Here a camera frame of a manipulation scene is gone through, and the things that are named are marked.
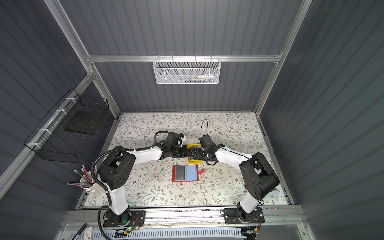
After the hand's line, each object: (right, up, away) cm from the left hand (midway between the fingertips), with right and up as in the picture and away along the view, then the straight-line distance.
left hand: (192, 152), depth 93 cm
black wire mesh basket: (-60, +22, -16) cm, 65 cm away
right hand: (+5, -2, -1) cm, 6 cm away
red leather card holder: (-3, -12, -4) cm, 13 cm away
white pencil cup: (-49, -15, -18) cm, 55 cm away
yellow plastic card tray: (+1, -4, -4) cm, 6 cm away
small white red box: (-48, -34, -24) cm, 63 cm away
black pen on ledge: (-53, -34, -22) cm, 67 cm away
